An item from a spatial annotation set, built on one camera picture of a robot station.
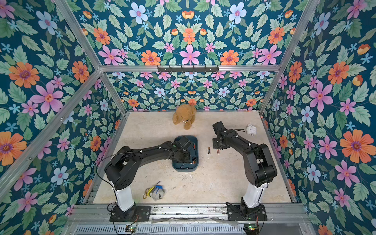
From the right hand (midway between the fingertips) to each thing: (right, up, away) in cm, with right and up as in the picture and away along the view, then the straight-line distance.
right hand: (219, 144), depth 95 cm
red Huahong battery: (0, -5, 0) cm, 5 cm away
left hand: (-19, -9, -4) cm, 21 cm away
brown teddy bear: (-22, +20, +2) cm, 30 cm away
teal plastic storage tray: (-17, -12, -5) cm, 21 cm away
